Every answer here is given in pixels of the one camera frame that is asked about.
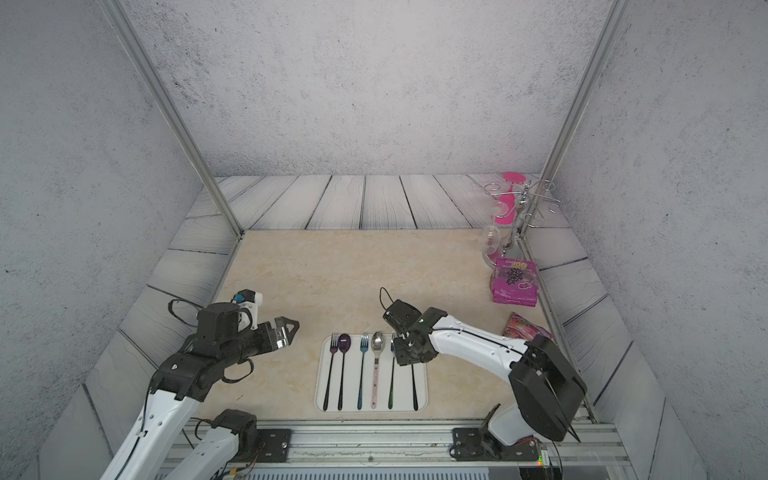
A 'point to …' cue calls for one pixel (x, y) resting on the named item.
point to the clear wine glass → (492, 234)
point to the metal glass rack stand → (528, 202)
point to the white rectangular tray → (359, 373)
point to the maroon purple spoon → (415, 398)
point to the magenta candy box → (515, 282)
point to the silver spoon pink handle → (377, 342)
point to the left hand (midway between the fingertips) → (289, 327)
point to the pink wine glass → (507, 200)
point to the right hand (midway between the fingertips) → (407, 357)
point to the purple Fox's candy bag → (520, 328)
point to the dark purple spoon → (344, 344)
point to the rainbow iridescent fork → (390, 394)
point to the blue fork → (364, 342)
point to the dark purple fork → (334, 349)
